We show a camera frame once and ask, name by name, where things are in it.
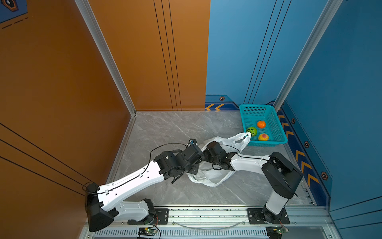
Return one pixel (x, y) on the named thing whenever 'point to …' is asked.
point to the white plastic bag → (210, 174)
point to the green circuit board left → (148, 231)
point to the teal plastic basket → (251, 114)
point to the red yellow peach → (263, 137)
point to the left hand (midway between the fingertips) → (196, 161)
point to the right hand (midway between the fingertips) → (202, 155)
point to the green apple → (252, 130)
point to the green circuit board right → (278, 231)
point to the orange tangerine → (261, 124)
